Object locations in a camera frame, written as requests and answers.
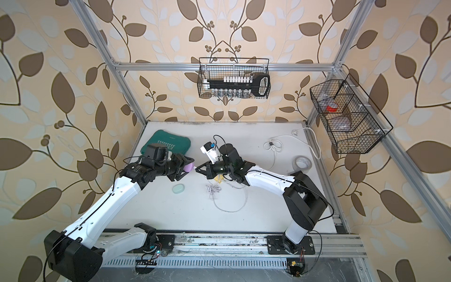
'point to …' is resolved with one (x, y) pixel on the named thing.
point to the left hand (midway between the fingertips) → (191, 161)
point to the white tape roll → (302, 163)
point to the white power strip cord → (275, 145)
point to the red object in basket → (330, 109)
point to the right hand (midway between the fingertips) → (196, 169)
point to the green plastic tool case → (175, 144)
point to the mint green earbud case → (178, 188)
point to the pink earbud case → (188, 167)
